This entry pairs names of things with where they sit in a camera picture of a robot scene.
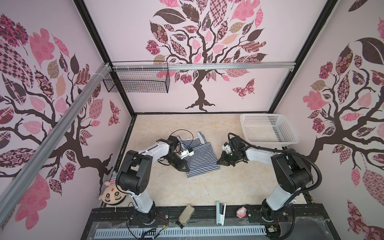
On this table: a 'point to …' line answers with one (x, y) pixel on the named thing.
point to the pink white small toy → (241, 212)
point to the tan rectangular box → (186, 215)
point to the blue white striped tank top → (203, 160)
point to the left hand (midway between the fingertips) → (186, 172)
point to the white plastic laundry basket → (273, 130)
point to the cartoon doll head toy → (111, 195)
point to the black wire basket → (138, 77)
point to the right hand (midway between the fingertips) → (217, 161)
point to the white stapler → (220, 217)
